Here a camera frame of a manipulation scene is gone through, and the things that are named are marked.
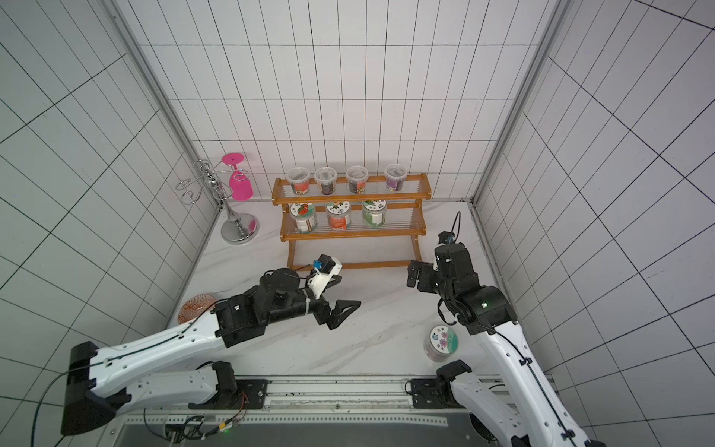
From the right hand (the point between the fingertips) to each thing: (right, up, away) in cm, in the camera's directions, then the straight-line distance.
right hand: (415, 267), depth 72 cm
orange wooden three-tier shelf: (-9, +10, +21) cm, 24 cm away
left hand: (-19, -6, -5) cm, 21 cm away
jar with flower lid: (-21, +14, +13) cm, 29 cm away
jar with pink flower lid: (+7, -21, +2) cm, 22 cm away
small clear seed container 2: (-33, +25, +7) cm, 42 cm away
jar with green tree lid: (-10, +15, +15) cm, 23 cm away
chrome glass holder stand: (-64, +10, +36) cm, 74 cm away
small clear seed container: (-25, +25, +8) cm, 36 cm away
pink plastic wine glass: (-61, +26, +31) cm, 73 cm away
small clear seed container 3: (-16, +25, +7) cm, 31 cm away
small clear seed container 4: (-4, +26, +8) cm, 27 cm away
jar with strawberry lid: (-33, +14, +13) cm, 38 cm away
